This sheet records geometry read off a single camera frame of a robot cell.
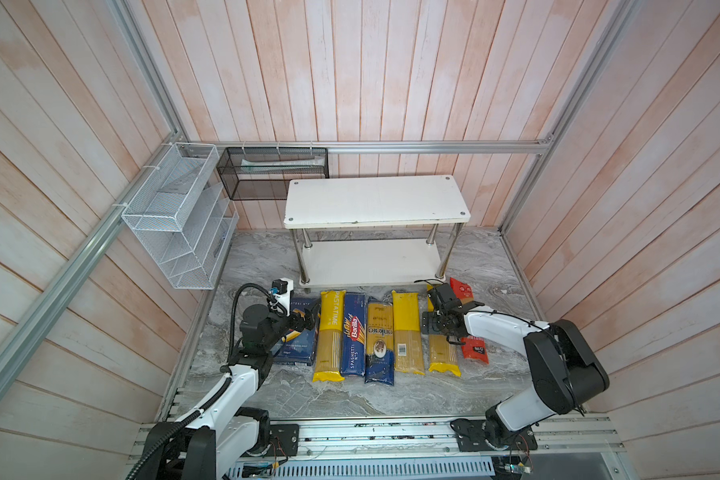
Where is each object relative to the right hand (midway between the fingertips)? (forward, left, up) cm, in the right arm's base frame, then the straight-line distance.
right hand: (438, 323), depth 95 cm
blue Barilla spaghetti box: (-14, +27, +4) cm, 31 cm away
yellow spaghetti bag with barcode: (-12, +11, +3) cm, 16 cm away
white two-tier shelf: (+18, +21, +35) cm, 45 cm away
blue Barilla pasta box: (-13, +41, +7) cm, 43 cm away
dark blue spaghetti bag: (-8, +19, +3) cm, 21 cm away
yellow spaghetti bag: (-12, +1, +2) cm, 12 cm away
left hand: (-2, +40, +16) cm, 43 cm away
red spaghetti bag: (-9, -8, +4) cm, 13 cm away
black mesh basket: (+37, +57, +31) cm, 75 cm away
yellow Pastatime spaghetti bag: (-8, +34, +4) cm, 35 cm away
